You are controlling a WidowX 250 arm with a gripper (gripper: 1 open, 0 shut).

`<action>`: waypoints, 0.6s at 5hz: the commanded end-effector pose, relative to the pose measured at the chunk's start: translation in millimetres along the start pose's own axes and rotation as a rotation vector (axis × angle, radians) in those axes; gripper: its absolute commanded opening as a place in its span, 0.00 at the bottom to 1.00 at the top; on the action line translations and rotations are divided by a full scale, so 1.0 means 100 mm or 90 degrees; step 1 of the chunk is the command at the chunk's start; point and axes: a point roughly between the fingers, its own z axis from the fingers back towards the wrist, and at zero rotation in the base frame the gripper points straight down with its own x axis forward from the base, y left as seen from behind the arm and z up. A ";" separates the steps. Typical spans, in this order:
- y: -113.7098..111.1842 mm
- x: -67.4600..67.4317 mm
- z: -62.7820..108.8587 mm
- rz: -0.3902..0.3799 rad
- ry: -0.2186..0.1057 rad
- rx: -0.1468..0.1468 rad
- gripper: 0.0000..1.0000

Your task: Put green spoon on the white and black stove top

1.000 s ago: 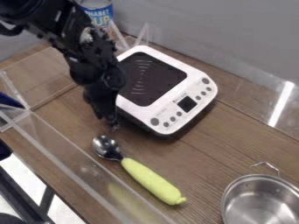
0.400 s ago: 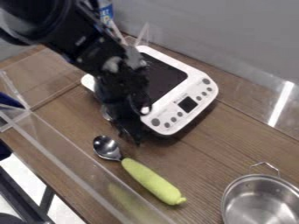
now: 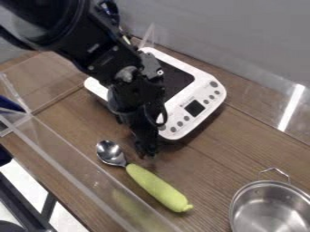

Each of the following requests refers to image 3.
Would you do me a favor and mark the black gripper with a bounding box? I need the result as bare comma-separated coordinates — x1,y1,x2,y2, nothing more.
109,75,169,159

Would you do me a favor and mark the white and black stove top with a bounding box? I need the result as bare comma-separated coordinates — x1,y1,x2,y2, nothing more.
83,46,228,141

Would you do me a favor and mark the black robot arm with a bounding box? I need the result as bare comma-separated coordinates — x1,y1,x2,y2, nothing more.
0,0,168,157

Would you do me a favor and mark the clear acrylic barrier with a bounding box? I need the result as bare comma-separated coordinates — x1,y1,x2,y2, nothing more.
0,72,182,232

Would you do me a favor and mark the stainless steel pot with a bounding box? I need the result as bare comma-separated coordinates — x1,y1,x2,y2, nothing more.
229,167,310,232

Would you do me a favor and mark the blue object at left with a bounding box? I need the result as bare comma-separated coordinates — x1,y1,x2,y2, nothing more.
0,95,26,112

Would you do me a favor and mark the black table frame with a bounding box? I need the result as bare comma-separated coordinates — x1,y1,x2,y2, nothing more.
0,172,58,232

